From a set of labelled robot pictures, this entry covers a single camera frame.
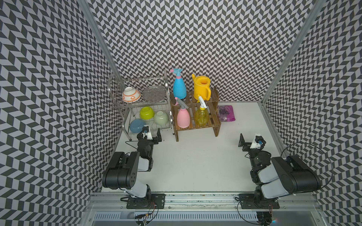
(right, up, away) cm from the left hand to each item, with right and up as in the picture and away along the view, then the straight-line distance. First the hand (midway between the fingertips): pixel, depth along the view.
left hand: (151, 129), depth 91 cm
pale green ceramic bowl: (+5, +7, +6) cm, 10 cm away
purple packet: (+53, +10, +14) cm, 56 cm away
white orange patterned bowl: (-9, +21, -12) cm, 26 cm away
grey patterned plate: (+4, +22, -8) cm, 24 cm away
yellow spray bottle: (+32, +9, -10) cm, 34 cm away
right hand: (+61, -3, -5) cm, 62 cm away
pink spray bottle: (+21, +7, -10) cm, 25 cm away
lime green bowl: (-5, +11, +8) cm, 15 cm away
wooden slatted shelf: (+42, +15, +6) cm, 44 cm away
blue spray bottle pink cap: (+19, +24, -11) cm, 33 cm away
